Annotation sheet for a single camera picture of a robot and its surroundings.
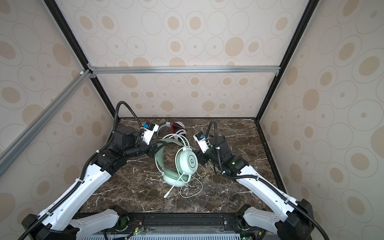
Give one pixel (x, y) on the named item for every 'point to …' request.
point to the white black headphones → (178, 128)
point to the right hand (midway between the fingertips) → (197, 147)
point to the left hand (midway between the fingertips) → (167, 142)
